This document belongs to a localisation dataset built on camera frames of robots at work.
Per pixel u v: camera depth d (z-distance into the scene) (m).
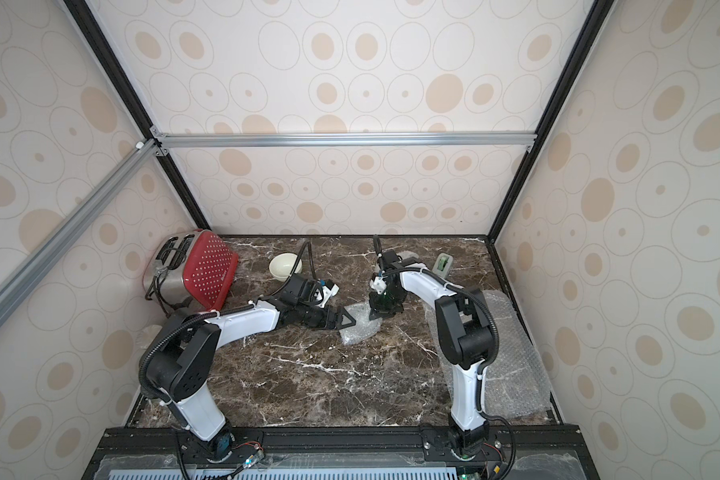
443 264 1.06
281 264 1.08
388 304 0.83
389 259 0.80
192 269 0.89
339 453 0.73
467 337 0.53
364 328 0.89
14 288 0.54
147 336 0.77
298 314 0.74
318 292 0.78
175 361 0.47
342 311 0.81
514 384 0.83
